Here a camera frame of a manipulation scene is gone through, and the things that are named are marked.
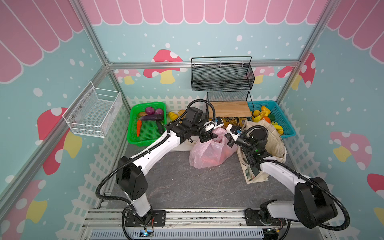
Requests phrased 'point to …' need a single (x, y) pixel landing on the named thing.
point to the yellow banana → (279, 128)
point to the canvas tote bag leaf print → (276, 149)
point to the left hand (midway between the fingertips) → (213, 133)
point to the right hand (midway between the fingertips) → (220, 127)
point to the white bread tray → (186, 146)
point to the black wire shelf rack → (237, 104)
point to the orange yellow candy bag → (234, 121)
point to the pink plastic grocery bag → (213, 151)
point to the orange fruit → (267, 119)
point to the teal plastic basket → (281, 119)
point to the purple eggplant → (152, 117)
